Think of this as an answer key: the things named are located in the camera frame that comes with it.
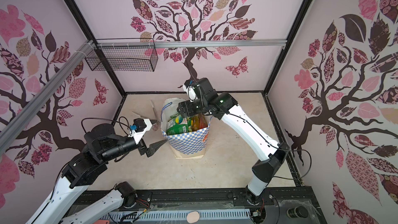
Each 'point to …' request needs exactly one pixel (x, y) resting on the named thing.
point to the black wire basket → (125, 54)
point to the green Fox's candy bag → (177, 124)
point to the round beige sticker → (193, 217)
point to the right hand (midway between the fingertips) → (184, 105)
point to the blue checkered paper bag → (188, 145)
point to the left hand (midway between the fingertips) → (159, 132)
